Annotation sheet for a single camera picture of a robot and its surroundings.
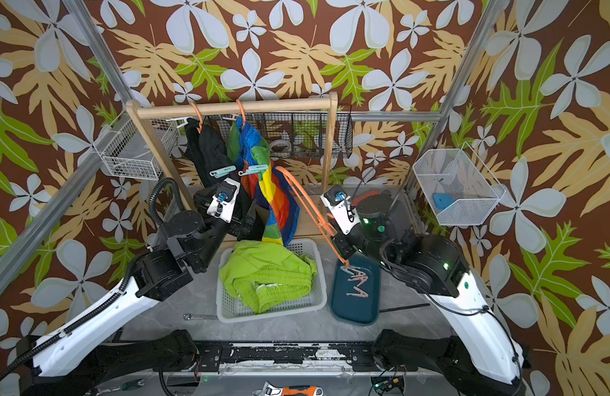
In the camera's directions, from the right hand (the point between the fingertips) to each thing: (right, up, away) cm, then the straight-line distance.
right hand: (329, 219), depth 57 cm
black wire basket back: (-9, +33, +42) cm, 54 cm away
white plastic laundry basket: (-30, -30, +23) cm, 49 cm away
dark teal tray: (+13, -27, +31) cm, 43 cm away
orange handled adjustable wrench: (-10, -49, +12) cm, 52 cm away
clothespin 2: (+14, -27, +30) cm, 43 cm away
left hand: (-23, +7, +3) cm, 25 cm away
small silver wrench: (-45, -34, +25) cm, 62 cm away
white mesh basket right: (+47, +9, +26) cm, 55 cm away
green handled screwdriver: (-55, -48, +12) cm, 74 cm away
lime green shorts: (-19, -19, +25) cm, 37 cm away
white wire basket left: (-67, +22, +26) cm, 75 cm away
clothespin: (+14, -22, +34) cm, 43 cm away
